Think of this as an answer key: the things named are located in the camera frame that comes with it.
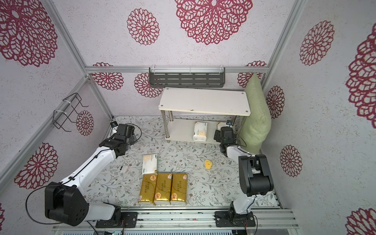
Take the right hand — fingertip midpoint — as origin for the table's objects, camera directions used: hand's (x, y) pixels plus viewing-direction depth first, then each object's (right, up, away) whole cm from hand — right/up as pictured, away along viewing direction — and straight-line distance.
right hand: (224, 130), depth 96 cm
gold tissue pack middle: (-37, -31, -19) cm, 52 cm away
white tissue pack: (-47, -20, -8) cm, 51 cm away
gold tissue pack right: (-28, -30, -18) cm, 45 cm away
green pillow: (+10, +1, -23) cm, 25 cm away
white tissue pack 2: (-16, -1, -1) cm, 16 cm away
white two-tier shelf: (-28, +12, -18) cm, 35 cm away
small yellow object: (-11, -21, -4) cm, 24 cm away
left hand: (-60, -5, -11) cm, 62 cm away
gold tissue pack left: (-45, -30, -18) cm, 57 cm away
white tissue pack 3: (-1, +4, +4) cm, 6 cm away
